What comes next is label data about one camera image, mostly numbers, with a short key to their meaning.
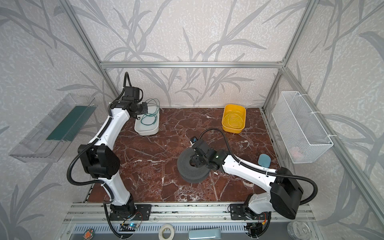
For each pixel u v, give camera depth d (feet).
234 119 3.66
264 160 3.01
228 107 3.74
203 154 1.96
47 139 2.09
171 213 2.46
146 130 3.33
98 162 1.58
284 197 1.32
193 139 2.32
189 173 2.64
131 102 2.10
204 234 2.10
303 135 2.00
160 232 2.23
